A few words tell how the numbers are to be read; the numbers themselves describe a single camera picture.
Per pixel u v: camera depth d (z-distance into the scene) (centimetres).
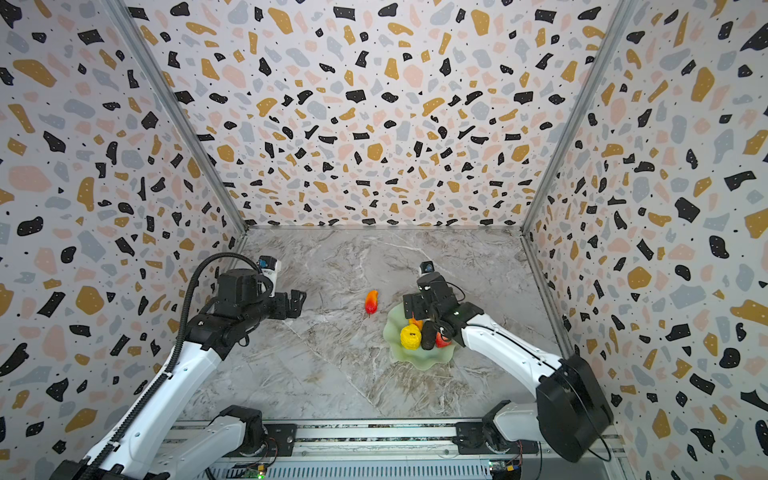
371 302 97
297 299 70
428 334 88
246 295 58
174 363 46
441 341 87
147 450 41
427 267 75
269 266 67
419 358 87
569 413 41
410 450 73
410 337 86
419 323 91
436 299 64
